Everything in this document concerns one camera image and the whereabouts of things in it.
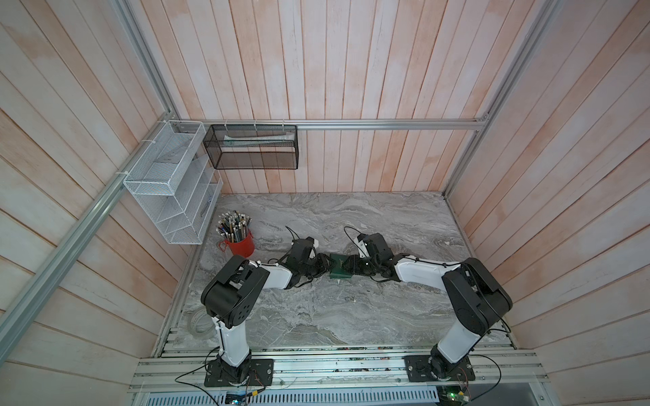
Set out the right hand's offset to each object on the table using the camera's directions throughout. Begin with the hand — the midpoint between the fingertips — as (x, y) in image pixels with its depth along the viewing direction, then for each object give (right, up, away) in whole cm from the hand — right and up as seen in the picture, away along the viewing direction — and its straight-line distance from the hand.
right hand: (344, 265), depth 94 cm
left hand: (-3, -1, -1) cm, 4 cm away
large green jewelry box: (-3, -2, -2) cm, 4 cm away
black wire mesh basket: (-38, +49, +14) cm, 64 cm away
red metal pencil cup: (-40, +6, +7) cm, 41 cm away
